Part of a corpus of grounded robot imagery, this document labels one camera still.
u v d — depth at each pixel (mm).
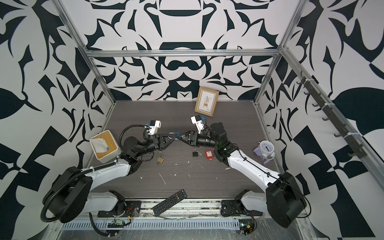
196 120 688
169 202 758
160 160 898
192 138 641
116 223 686
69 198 415
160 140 671
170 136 705
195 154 917
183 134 696
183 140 673
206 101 1086
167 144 689
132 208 730
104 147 898
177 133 700
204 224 712
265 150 917
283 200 406
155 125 709
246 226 710
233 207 739
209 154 915
